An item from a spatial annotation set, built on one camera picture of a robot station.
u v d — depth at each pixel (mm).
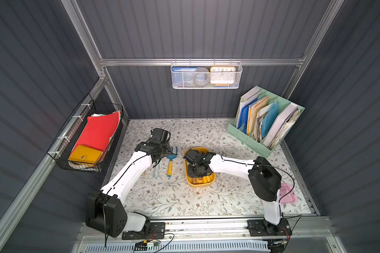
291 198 823
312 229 742
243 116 989
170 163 962
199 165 664
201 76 902
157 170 929
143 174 525
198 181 883
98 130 724
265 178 504
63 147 616
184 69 855
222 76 889
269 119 912
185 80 888
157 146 586
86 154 651
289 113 885
